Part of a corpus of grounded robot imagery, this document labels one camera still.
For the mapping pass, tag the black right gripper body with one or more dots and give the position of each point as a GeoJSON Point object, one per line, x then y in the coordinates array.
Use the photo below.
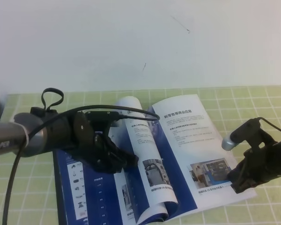
{"type": "Point", "coordinates": [261, 165]}

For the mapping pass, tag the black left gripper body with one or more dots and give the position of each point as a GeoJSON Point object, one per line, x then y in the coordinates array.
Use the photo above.
{"type": "Point", "coordinates": [93, 149]}

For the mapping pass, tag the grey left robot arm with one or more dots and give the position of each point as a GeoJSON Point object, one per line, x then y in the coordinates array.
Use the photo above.
{"type": "Point", "coordinates": [37, 133]}

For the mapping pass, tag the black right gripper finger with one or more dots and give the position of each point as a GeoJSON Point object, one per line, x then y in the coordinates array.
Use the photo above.
{"type": "Point", "coordinates": [239, 183]}

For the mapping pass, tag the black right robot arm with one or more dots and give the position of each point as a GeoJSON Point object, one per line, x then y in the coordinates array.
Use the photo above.
{"type": "Point", "coordinates": [278, 157]}

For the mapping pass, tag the right wrist camera silver lens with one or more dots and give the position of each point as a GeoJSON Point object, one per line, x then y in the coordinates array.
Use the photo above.
{"type": "Point", "coordinates": [249, 131]}

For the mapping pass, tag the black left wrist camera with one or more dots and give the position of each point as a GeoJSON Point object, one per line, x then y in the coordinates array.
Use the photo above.
{"type": "Point", "coordinates": [102, 121]}

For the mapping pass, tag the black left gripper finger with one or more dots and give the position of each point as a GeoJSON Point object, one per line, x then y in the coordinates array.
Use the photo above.
{"type": "Point", "coordinates": [123, 159]}

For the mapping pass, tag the blue robotics brochure book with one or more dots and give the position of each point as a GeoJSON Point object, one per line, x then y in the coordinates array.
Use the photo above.
{"type": "Point", "coordinates": [182, 169]}

